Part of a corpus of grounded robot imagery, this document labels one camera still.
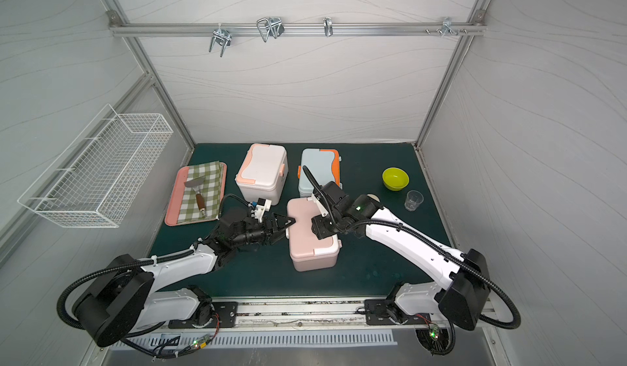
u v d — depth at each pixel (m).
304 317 0.74
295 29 0.80
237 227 0.66
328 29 0.78
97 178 0.69
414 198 0.97
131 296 0.42
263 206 0.78
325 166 0.92
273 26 0.76
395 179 1.05
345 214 0.55
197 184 1.05
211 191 1.02
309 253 0.72
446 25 0.76
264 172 0.90
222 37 0.80
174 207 0.97
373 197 1.01
